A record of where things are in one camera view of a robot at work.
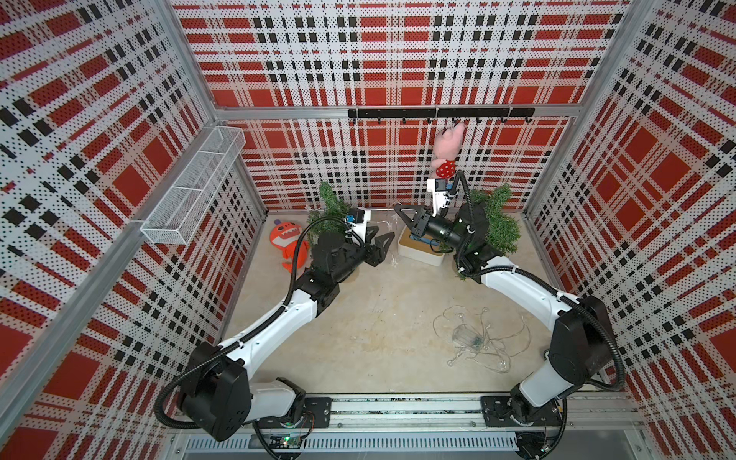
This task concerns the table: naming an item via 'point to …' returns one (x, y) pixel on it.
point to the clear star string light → (391, 224)
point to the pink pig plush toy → (445, 150)
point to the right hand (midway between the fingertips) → (398, 207)
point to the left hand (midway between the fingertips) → (386, 229)
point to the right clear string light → (473, 337)
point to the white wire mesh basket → (175, 218)
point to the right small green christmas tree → (504, 230)
